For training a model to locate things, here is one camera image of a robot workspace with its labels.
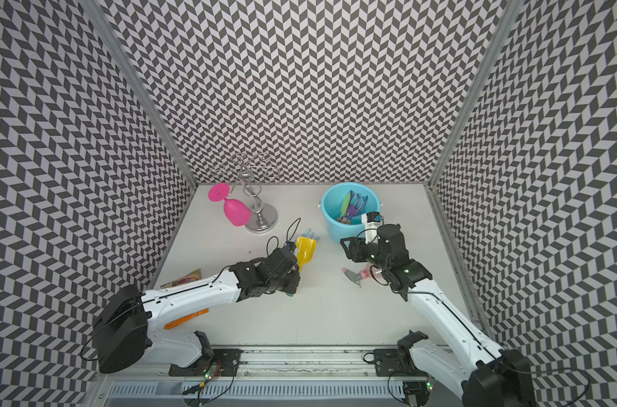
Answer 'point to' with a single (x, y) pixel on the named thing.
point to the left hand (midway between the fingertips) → (295, 281)
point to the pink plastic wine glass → (236, 211)
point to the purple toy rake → (352, 209)
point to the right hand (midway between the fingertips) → (347, 246)
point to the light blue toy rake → (308, 234)
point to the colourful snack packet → (192, 276)
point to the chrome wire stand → (264, 216)
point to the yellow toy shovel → (305, 249)
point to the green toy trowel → (345, 205)
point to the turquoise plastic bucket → (330, 204)
